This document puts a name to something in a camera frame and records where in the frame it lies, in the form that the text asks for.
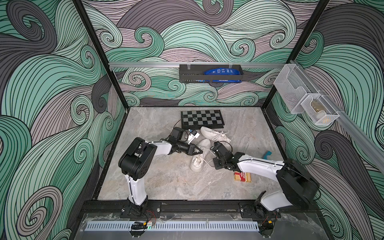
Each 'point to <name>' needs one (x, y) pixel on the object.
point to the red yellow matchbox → (242, 176)
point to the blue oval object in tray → (222, 71)
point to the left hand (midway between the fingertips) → (201, 151)
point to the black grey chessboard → (195, 119)
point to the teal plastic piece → (267, 153)
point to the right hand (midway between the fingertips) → (219, 159)
